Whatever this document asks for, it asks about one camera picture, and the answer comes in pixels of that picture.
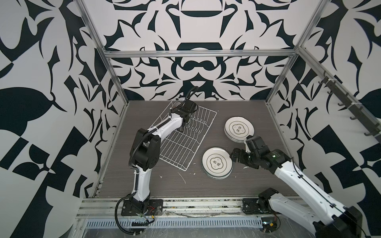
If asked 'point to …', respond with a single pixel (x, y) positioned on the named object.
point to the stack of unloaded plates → (238, 134)
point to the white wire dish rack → (177, 147)
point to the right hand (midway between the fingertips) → (235, 155)
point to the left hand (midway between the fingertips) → (177, 114)
